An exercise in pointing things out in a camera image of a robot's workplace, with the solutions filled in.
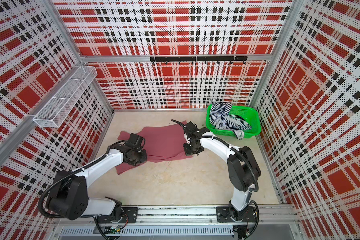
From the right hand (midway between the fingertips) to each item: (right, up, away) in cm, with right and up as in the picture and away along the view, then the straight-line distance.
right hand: (190, 152), depth 87 cm
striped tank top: (+24, +22, +26) cm, 41 cm away
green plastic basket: (+46, +24, +25) cm, 57 cm away
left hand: (-27, -5, +1) cm, 28 cm away
